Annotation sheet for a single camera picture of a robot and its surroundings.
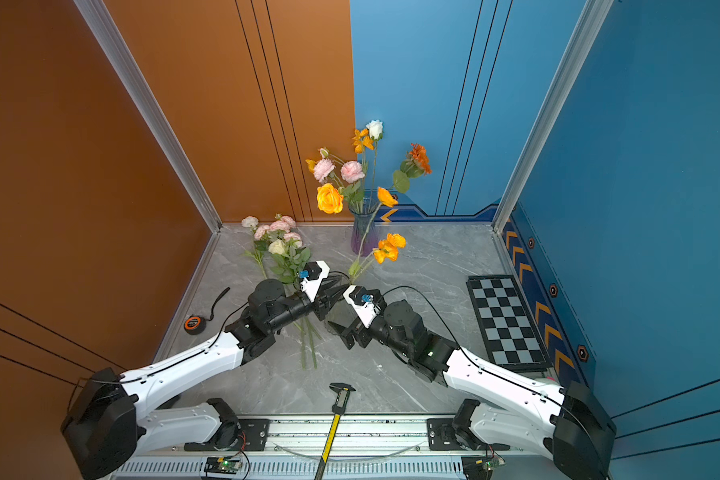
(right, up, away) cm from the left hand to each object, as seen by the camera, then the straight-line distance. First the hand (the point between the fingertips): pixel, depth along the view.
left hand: (343, 279), depth 73 cm
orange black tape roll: (-47, -16, +16) cm, 52 cm away
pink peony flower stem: (-1, +31, +21) cm, 38 cm away
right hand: (0, -7, -2) cm, 7 cm away
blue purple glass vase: (+4, +10, +33) cm, 35 cm away
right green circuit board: (+36, -43, -3) cm, 56 cm away
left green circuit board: (-29, -45, -2) cm, 53 cm away
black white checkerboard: (+48, -18, +14) cm, 53 cm away
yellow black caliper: (0, -31, +8) cm, 32 cm away
